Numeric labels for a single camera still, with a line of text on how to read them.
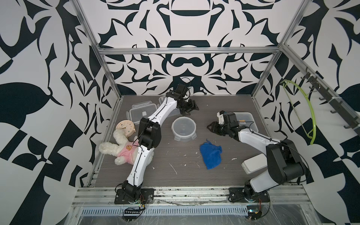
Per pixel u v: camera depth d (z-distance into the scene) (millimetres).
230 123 714
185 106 847
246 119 982
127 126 988
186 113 912
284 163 452
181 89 803
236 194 742
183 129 989
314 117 668
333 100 584
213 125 838
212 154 847
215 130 811
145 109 1111
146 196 743
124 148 814
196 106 891
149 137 601
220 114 868
